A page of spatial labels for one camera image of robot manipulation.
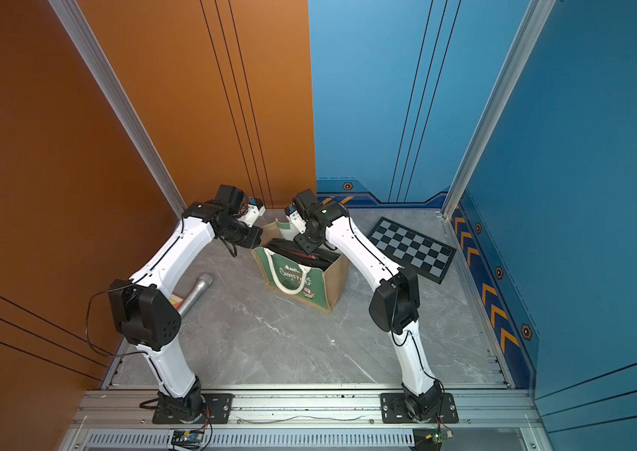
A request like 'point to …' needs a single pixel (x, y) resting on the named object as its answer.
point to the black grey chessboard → (411, 249)
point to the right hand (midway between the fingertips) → (310, 240)
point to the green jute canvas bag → (304, 287)
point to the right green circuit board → (429, 439)
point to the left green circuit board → (187, 439)
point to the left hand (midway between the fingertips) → (260, 235)
